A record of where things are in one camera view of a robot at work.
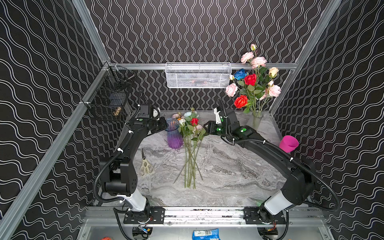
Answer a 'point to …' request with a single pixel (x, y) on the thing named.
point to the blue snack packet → (206, 234)
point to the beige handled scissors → (146, 166)
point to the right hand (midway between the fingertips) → (206, 126)
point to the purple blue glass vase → (174, 135)
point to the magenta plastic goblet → (288, 143)
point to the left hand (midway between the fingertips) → (172, 124)
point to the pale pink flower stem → (274, 90)
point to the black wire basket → (110, 98)
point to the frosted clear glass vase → (257, 116)
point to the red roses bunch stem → (192, 131)
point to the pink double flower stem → (231, 89)
